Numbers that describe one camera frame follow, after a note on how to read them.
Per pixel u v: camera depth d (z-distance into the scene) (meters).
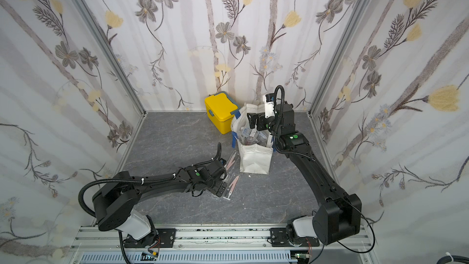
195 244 0.73
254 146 0.78
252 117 0.67
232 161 0.96
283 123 0.57
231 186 0.88
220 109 1.10
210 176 0.66
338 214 0.40
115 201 0.44
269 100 0.65
